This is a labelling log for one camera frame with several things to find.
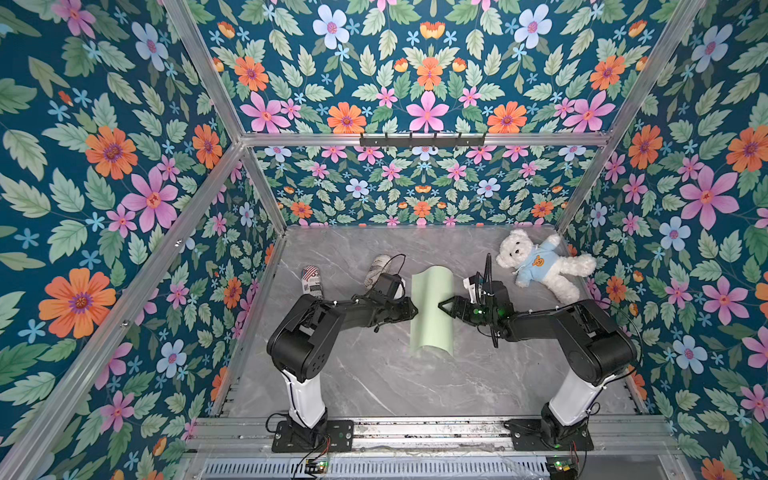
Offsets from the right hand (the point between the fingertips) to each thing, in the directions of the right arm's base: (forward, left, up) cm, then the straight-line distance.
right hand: (447, 308), depth 93 cm
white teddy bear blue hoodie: (+16, -32, +4) cm, 36 cm away
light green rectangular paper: (-6, +5, +1) cm, 8 cm away
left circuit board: (-42, +34, -6) cm, 54 cm away
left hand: (-1, +9, -2) cm, 9 cm away
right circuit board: (-40, -26, -6) cm, 48 cm away
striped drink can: (+9, +46, 0) cm, 47 cm away
